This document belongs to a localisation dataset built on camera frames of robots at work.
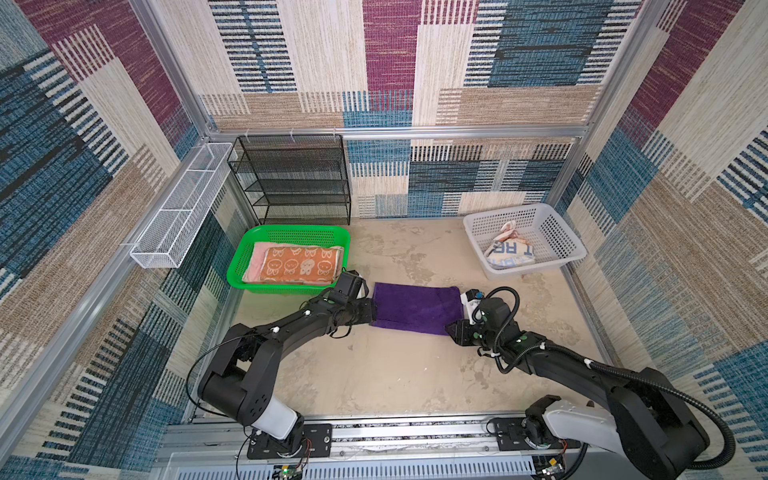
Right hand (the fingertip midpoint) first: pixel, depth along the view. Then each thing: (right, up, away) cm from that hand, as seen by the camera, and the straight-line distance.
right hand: (450, 333), depth 87 cm
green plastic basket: (-53, +29, +27) cm, 67 cm away
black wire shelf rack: (-52, +49, +23) cm, 75 cm away
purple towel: (-6, +6, +8) cm, 11 cm away
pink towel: (-63, +18, +16) cm, 67 cm away
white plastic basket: (+42, +25, +21) cm, 53 cm away
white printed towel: (+23, +23, +15) cm, 36 cm away
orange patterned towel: (-47, +19, +15) cm, 53 cm away
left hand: (-22, +7, +4) cm, 23 cm away
